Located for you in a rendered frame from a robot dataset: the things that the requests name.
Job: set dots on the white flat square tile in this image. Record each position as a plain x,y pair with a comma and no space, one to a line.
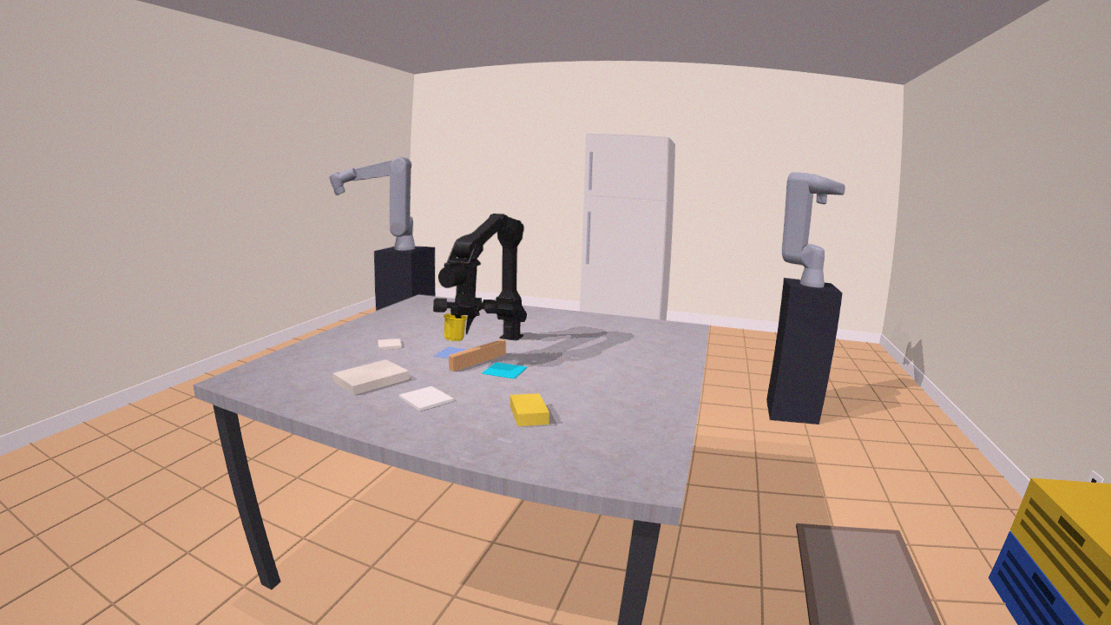
425,398

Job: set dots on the yellow rectangular block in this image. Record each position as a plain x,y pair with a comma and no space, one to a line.
529,409

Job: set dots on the yellow cup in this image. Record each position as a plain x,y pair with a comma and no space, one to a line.
454,328

